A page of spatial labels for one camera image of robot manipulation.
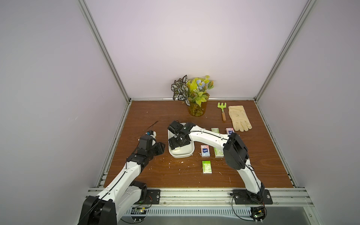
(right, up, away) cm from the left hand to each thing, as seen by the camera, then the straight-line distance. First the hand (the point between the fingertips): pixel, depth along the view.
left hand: (165, 144), depth 85 cm
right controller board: (+50, -32, -15) cm, 61 cm away
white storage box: (+12, -5, 0) cm, 13 cm away
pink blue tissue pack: (+44, +7, +13) cm, 47 cm away
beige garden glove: (+55, +15, +22) cm, 61 cm away
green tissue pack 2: (+25, -13, -4) cm, 29 cm away
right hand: (+6, 0, +3) cm, 7 cm away
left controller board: (-12, -32, -13) cm, 36 cm away
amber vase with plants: (+19, +33, +8) cm, 39 cm away
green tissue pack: (+34, +7, +13) cm, 37 cm away
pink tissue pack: (+25, -5, +3) cm, 26 cm away
